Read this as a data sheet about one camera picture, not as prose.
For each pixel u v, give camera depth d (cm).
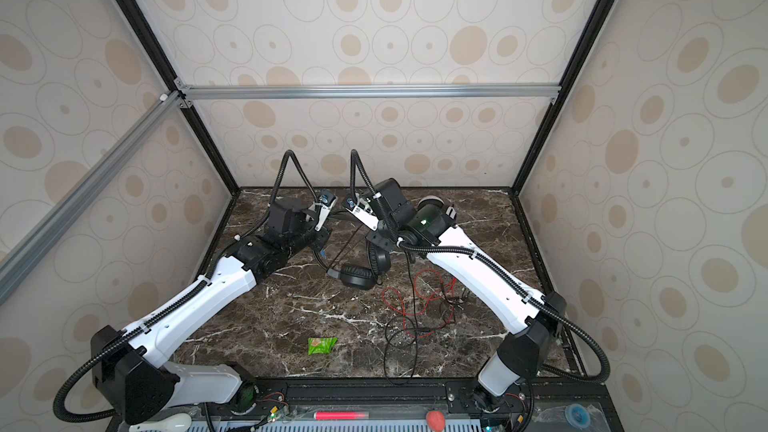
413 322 85
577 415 71
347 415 71
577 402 73
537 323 41
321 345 80
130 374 37
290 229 57
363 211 61
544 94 92
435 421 68
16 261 51
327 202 65
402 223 50
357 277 72
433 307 89
